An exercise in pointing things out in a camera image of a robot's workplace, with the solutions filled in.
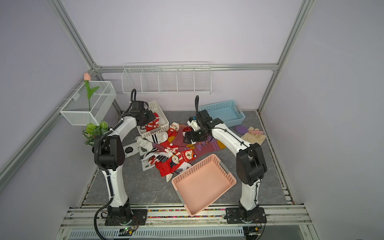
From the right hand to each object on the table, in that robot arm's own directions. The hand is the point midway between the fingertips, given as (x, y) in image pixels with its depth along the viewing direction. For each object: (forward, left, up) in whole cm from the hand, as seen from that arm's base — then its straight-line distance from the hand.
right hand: (189, 139), depth 87 cm
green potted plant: (-3, +49, +13) cm, 51 cm away
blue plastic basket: (+35, -31, -13) cm, 48 cm away
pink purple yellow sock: (+2, -10, -13) cm, 17 cm away
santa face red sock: (+12, +12, -10) cm, 20 cm away
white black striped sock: (+4, +28, -9) cm, 30 cm away
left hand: (+20, +26, -2) cm, 32 cm away
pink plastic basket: (-23, -7, -13) cm, 28 cm away
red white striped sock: (-10, +9, -9) cm, 16 cm away
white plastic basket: (+24, +21, -12) cm, 34 cm away
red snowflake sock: (+20, +27, -10) cm, 35 cm away
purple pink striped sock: (+6, +8, -11) cm, 15 cm away
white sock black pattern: (-8, +22, -6) cm, 24 cm away
